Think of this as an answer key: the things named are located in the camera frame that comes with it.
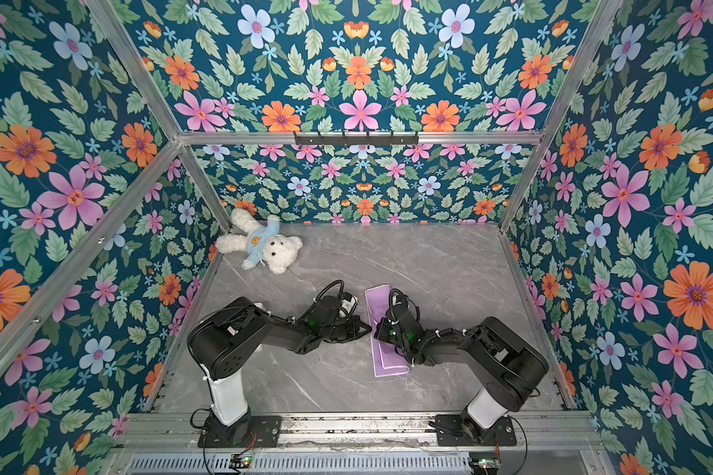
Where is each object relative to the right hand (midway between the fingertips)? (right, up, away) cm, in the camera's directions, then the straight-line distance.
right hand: (380, 321), depth 91 cm
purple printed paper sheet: (+1, -8, -11) cm, 14 cm away
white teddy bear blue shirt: (-43, +25, +12) cm, 51 cm away
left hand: (-1, -2, -1) cm, 3 cm away
